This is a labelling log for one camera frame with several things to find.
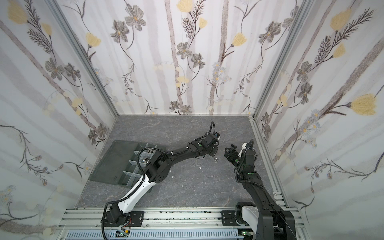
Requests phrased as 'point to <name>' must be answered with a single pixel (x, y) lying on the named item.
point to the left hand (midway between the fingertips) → (214, 145)
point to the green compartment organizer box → (118, 165)
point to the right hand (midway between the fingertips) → (226, 148)
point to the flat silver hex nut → (216, 159)
